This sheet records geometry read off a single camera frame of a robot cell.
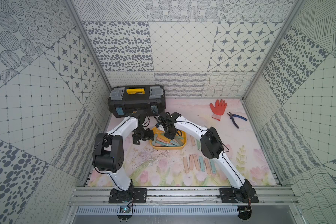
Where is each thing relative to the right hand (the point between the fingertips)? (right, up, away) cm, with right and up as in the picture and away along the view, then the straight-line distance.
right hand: (173, 135), depth 97 cm
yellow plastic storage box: (-11, -1, 0) cm, 11 cm away
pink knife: (+14, -15, -12) cm, 24 cm away
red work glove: (+39, +18, +17) cm, 46 cm away
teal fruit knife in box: (-1, -5, -5) cm, 7 cm away
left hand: (-14, -2, -9) cm, 17 cm away
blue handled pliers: (+46, +13, +10) cm, 49 cm away
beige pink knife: (+8, -17, -12) cm, 22 cm away
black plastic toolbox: (-34, +24, -2) cm, 42 cm away
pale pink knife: (+11, -15, -12) cm, 22 cm away
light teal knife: (+18, -16, -12) cm, 27 cm away
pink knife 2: (+21, -17, -12) cm, 29 cm away
